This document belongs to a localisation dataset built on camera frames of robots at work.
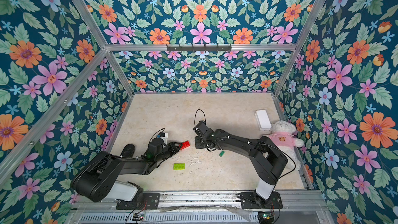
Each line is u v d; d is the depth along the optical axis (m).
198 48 0.94
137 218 0.72
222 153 0.88
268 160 0.45
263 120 1.02
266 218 0.71
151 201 0.74
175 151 0.84
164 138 0.85
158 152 0.72
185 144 0.91
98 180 0.44
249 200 0.72
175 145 0.84
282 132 0.89
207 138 0.66
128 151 0.88
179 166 0.84
